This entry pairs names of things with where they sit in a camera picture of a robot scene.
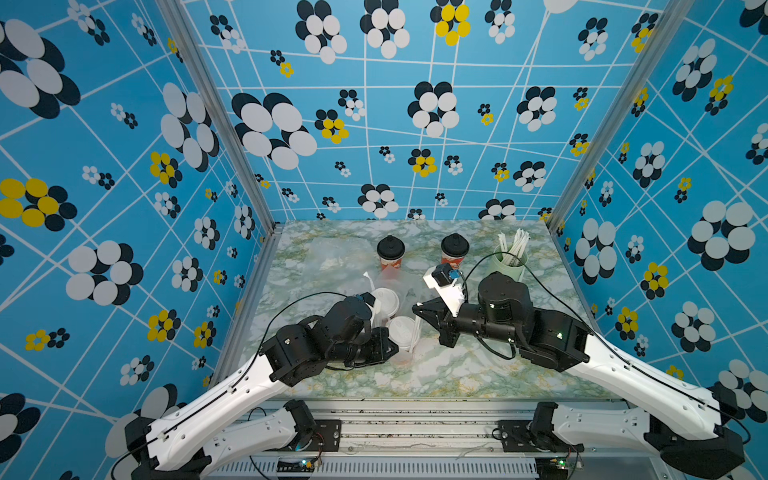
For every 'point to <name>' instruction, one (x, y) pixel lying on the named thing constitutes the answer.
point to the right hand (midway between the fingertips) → (419, 308)
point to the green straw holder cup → (512, 272)
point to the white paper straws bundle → (512, 257)
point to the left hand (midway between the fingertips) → (407, 348)
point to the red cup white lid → (386, 304)
